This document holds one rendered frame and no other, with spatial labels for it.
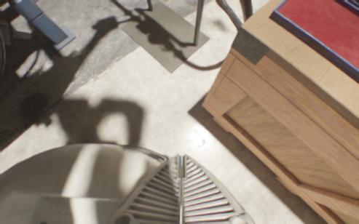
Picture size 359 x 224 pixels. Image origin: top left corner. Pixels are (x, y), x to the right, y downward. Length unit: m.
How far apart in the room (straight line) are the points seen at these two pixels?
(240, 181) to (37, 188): 0.65
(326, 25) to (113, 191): 0.45
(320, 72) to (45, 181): 0.51
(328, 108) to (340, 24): 0.13
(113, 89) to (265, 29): 0.67
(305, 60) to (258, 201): 0.60
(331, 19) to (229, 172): 0.56
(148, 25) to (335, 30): 0.80
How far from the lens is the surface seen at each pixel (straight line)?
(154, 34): 0.88
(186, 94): 0.68
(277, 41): 0.26
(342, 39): 0.32
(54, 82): 0.97
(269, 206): 0.78
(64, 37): 1.09
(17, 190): 0.44
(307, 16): 0.32
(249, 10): 0.52
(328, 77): 0.28
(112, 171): 0.32
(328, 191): 0.61
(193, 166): 0.17
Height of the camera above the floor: 0.63
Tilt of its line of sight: 76 degrees down
